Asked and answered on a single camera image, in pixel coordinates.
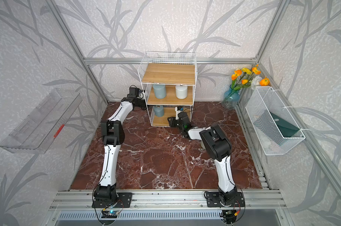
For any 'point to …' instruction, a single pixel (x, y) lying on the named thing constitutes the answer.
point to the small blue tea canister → (159, 110)
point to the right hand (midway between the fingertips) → (168, 117)
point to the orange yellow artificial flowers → (244, 78)
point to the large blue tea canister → (159, 90)
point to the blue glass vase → (231, 98)
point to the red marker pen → (59, 131)
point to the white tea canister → (182, 92)
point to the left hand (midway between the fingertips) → (155, 102)
